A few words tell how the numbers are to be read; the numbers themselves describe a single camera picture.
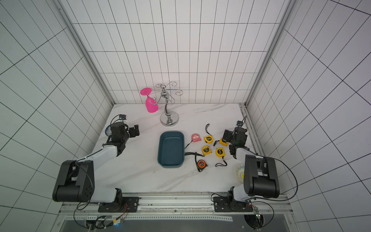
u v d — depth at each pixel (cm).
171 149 91
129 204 72
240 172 83
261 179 44
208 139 97
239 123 81
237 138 72
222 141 95
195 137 98
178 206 73
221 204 72
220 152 90
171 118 110
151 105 99
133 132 82
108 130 99
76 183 43
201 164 83
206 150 90
